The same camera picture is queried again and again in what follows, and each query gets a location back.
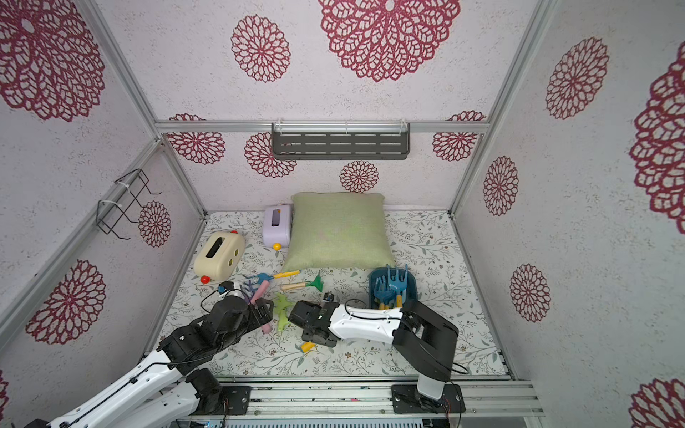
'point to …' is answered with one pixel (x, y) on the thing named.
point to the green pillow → (338, 230)
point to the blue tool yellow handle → (265, 276)
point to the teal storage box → (408, 296)
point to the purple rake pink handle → (254, 292)
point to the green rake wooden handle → (317, 282)
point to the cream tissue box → (219, 256)
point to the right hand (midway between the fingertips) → (308, 335)
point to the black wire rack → (109, 211)
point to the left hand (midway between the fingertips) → (263, 310)
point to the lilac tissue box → (276, 226)
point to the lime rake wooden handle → (281, 305)
